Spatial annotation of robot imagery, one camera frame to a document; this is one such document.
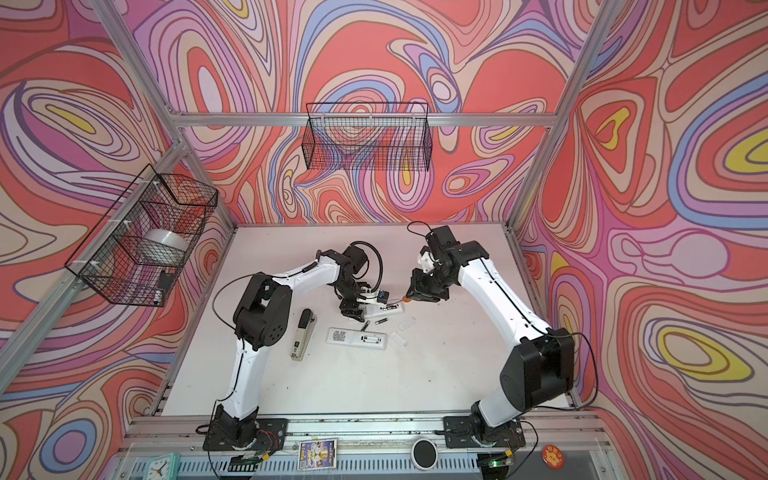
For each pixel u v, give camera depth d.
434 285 0.68
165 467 0.68
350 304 0.86
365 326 0.92
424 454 0.66
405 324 0.93
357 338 0.89
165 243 0.70
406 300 0.80
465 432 0.73
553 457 0.70
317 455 0.69
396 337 0.91
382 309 0.93
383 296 0.84
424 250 0.77
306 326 0.88
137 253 0.74
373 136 0.96
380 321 0.93
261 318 0.57
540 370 0.42
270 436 0.72
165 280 0.73
